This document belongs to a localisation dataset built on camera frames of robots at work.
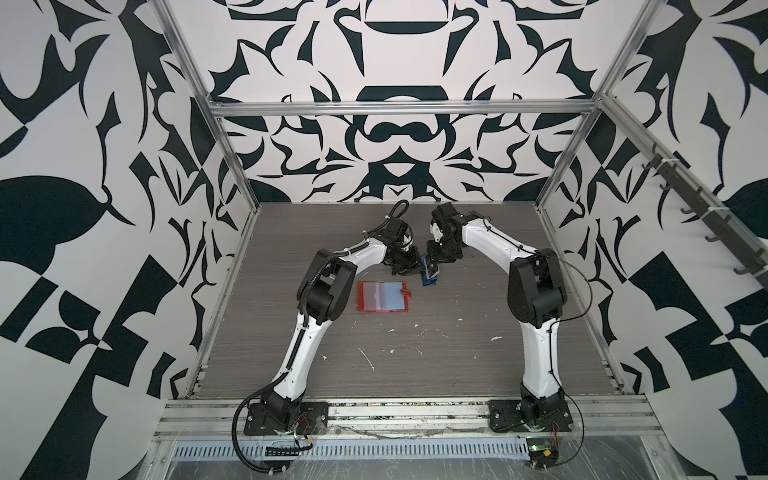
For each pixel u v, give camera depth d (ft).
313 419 2.43
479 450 2.34
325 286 2.10
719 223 1.91
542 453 2.34
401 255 2.98
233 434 2.25
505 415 2.44
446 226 2.44
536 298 1.84
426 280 3.21
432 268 3.16
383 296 3.10
